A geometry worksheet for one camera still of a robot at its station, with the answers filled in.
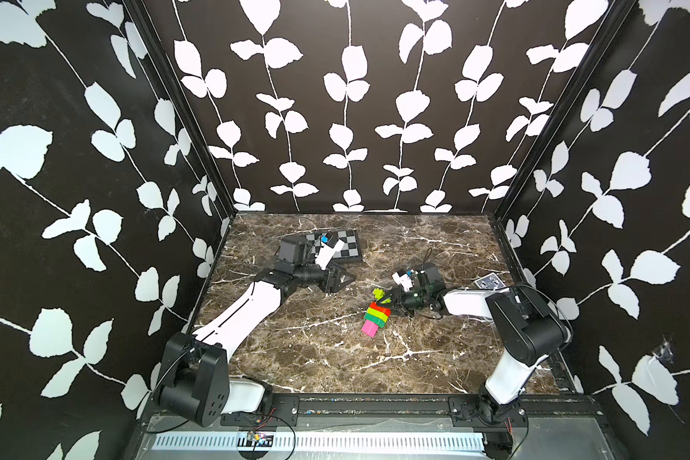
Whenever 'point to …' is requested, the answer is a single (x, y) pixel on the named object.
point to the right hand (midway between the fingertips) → (378, 302)
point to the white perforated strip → (327, 443)
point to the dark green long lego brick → (376, 320)
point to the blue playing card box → (490, 281)
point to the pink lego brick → (369, 327)
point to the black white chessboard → (351, 247)
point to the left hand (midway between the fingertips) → (349, 270)
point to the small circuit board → (252, 439)
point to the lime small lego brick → (379, 293)
